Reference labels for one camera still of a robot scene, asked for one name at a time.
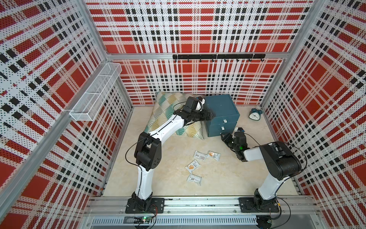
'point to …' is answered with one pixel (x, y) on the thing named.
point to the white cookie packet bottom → (193, 178)
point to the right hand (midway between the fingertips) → (223, 134)
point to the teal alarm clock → (255, 114)
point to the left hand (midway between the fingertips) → (212, 115)
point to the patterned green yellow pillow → (166, 103)
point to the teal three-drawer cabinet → (227, 114)
